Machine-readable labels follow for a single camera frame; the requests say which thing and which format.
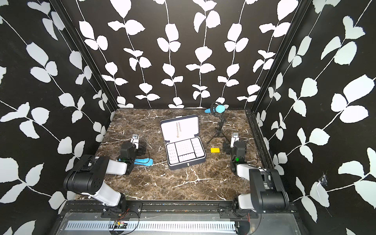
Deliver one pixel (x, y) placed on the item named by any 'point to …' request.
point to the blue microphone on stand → (220, 108)
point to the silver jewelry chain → (177, 136)
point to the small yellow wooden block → (215, 150)
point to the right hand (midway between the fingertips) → (232, 138)
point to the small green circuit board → (121, 225)
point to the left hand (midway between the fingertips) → (136, 139)
